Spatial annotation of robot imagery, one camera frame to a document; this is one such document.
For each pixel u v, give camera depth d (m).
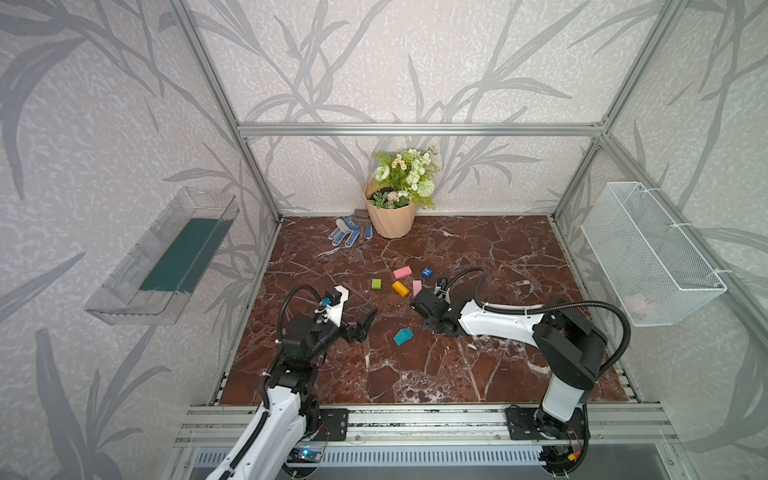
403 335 0.87
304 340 0.60
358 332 0.70
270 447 0.50
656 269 0.62
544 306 0.51
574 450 0.71
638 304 0.73
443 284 0.81
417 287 1.00
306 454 0.71
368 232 1.16
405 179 0.94
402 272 1.03
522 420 0.74
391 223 1.04
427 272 1.02
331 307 0.65
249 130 0.94
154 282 0.64
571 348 0.46
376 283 1.00
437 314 0.69
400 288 0.99
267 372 0.61
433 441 0.73
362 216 1.16
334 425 0.74
